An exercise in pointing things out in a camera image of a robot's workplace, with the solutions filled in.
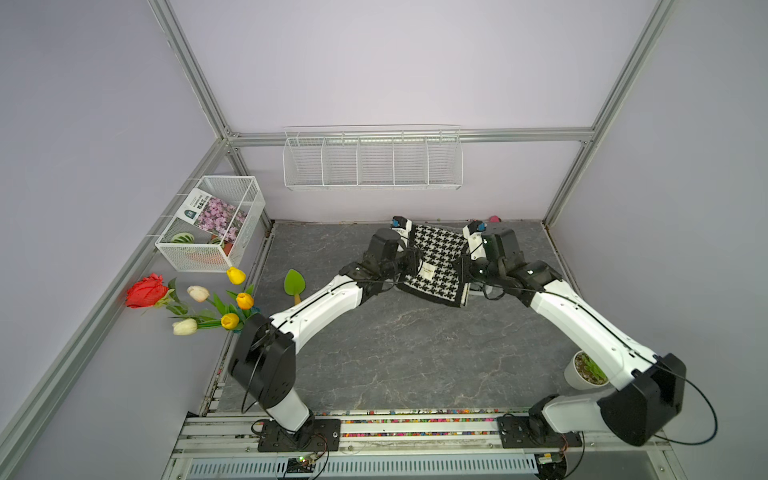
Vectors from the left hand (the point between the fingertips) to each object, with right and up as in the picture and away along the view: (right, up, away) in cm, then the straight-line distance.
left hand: (422, 253), depth 82 cm
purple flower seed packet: (-54, +10, -7) cm, 55 cm away
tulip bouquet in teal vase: (-42, -13, -19) cm, 48 cm away
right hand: (+8, -2, -2) cm, 9 cm away
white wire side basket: (-58, +2, -11) cm, 59 cm away
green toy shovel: (-43, -11, +21) cm, 49 cm away
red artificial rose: (-56, -7, -23) cm, 61 cm away
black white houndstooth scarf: (+4, -6, -3) cm, 8 cm away
